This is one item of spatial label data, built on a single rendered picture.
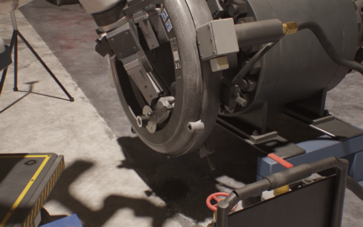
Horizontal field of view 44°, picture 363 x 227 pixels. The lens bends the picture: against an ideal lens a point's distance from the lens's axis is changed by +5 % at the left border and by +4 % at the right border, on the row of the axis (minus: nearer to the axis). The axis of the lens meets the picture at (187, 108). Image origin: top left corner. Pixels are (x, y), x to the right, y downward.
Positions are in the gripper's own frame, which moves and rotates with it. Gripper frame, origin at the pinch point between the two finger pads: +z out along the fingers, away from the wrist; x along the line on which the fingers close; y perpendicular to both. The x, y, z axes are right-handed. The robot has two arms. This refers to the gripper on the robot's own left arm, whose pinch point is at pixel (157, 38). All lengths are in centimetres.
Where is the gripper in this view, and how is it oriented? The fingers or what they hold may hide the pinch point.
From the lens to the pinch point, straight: 128.3
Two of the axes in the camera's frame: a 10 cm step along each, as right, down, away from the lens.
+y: 9.1, -3.3, -2.6
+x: 1.7, -2.6, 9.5
